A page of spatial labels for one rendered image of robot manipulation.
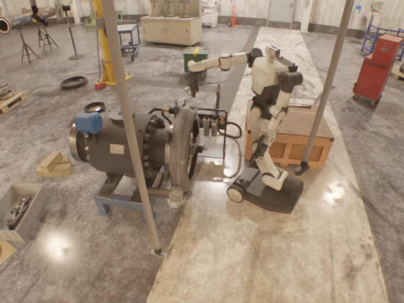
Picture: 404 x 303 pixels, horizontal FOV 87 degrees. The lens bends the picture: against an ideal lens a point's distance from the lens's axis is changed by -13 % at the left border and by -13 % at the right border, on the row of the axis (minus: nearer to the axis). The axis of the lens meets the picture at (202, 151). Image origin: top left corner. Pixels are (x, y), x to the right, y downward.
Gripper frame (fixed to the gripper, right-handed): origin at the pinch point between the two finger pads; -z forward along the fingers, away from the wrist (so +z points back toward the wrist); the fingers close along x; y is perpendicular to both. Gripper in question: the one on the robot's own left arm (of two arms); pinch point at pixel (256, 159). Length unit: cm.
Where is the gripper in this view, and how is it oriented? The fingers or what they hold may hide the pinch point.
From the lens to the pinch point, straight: 218.3
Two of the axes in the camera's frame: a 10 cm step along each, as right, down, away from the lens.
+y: 4.2, 6.3, -6.5
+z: 2.6, -7.8, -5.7
